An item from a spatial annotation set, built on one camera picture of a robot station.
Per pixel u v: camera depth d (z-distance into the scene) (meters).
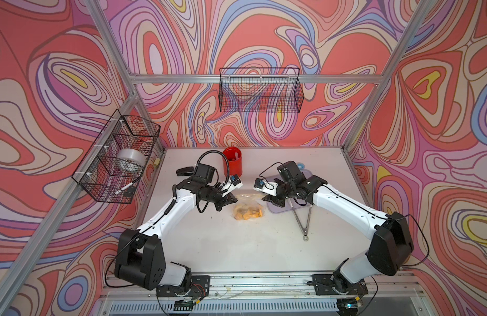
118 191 0.71
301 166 1.11
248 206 0.91
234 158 1.00
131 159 0.73
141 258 0.41
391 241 0.42
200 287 0.72
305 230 0.86
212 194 0.69
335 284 0.67
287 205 0.73
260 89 0.96
